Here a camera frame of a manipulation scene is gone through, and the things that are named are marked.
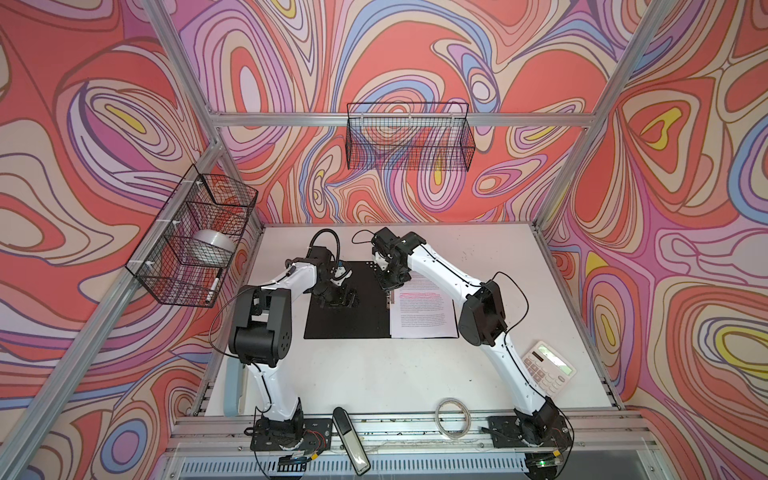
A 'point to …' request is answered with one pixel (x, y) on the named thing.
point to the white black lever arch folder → (370, 319)
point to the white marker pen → (212, 289)
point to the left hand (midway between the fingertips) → (352, 301)
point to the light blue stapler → (233, 386)
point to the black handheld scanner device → (352, 441)
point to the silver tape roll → (215, 238)
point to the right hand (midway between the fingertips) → (389, 293)
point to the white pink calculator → (546, 369)
